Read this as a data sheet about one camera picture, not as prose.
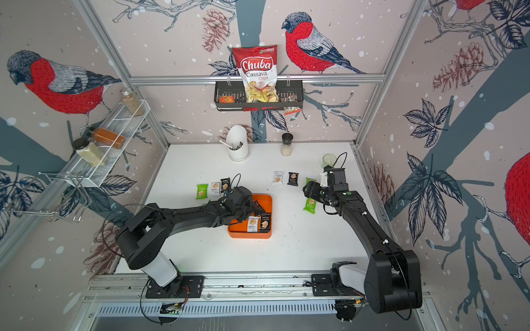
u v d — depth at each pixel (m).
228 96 0.93
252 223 0.88
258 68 0.81
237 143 1.13
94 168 0.71
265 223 0.87
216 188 1.00
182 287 0.71
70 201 0.69
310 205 0.94
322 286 0.73
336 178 0.65
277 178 1.04
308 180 1.04
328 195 0.64
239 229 0.83
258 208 0.90
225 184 1.01
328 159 1.11
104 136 0.73
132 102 0.85
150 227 0.51
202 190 1.00
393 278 0.39
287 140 1.07
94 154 0.67
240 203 0.71
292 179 1.04
